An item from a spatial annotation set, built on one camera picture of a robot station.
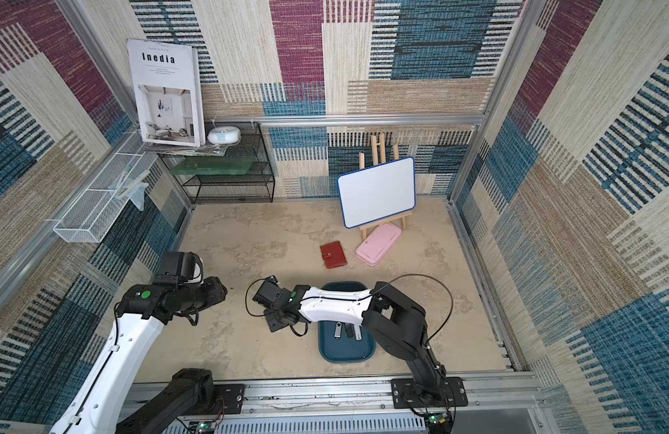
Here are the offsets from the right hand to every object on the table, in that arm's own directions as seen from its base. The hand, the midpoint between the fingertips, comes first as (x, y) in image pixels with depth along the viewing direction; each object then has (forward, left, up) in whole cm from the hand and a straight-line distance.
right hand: (274, 317), depth 84 cm
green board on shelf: (+48, +24, +21) cm, 58 cm away
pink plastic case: (+29, -35, -2) cm, 45 cm away
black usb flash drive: (-2, -23, -3) cm, 23 cm away
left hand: (+3, +13, +13) cm, 18 cm away
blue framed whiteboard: (+35, -33, +18) cm, 52 cm away
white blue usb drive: (-3, -25, -4) cm, 26 cm away
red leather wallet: (+24, -18, -2) cm, 30 cm away
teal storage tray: (-9, -21, -2) cm, 23 cm away
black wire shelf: (+42, +13, +21) cm, 49 cm away
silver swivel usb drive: (-3, -19, -4) cm, 20 cm away
